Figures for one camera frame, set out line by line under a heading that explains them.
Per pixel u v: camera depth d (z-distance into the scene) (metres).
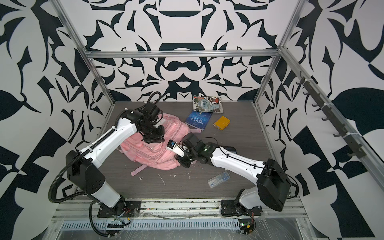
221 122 1.06
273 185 0.42
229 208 0.74
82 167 0.42
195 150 0.60
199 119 1.08
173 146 0.67
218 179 0.83
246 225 0.71
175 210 0.76
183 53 0.90
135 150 0.84
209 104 1.18
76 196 0.47
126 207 0.73
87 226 0.70
